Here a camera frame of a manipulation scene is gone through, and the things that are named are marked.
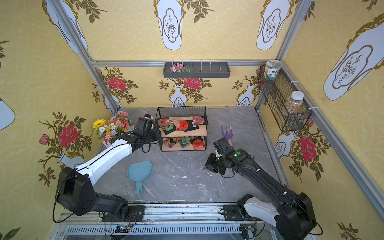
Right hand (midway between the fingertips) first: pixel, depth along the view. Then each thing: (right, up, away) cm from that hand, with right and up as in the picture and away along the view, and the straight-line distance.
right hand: (206, 164), depth 79 cm
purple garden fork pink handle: (+18, +13, +25) cm, 33 cm away
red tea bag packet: (-25, +22, +12) cm, 35 cm away
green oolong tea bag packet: (-22, +18, +9) cm, 30 cm away
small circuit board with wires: (-42, -30, -6) cm, 52 cm away
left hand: (-29, +16, +8) cm, 34 cm away
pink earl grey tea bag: (-4, +23, +13) cm, 27 cm away
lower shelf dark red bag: (-23, +9, +19) cm, 31 cm away
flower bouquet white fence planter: (-56, +17, +8) cm, 59 cm away
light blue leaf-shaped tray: (-39, -8, +11) cm, 41 cm away
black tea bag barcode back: (-8, +20, +10) cm, 23 cm away
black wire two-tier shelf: (-14, +29, +41) cm, 53 cm away
